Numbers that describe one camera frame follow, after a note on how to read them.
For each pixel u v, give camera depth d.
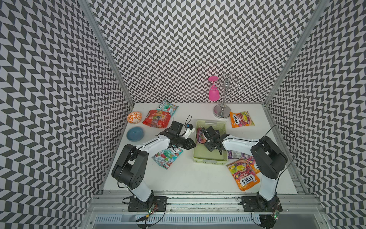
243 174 0.81
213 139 0.73
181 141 0.77
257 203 0.65
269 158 0.49
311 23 0.73
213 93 1.04
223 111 1.12
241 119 1.05
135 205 0.69
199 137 0.96
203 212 0.72
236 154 0.89
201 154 0.92
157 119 1.03
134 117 1.08
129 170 0.45
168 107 1.13
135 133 0.99
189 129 0.82
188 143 0.77
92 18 0.75
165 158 0.87
